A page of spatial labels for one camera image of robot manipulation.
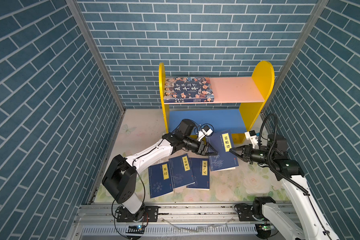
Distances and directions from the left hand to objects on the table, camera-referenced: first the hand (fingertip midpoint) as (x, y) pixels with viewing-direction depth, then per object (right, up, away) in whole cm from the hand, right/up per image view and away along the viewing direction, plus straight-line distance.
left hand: (213, 154), depth 71 cm
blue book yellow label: (+4, +5, +1) cm, 7 cm away
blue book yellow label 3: (-16, -14, +16) cm, 27 cm away
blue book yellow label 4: (-5, -13, +16) cm, 21 cm away
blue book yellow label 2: (-28, -17, +13) cm, 35 cm away
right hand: (+7, +3, -2) cm, 8 cm away
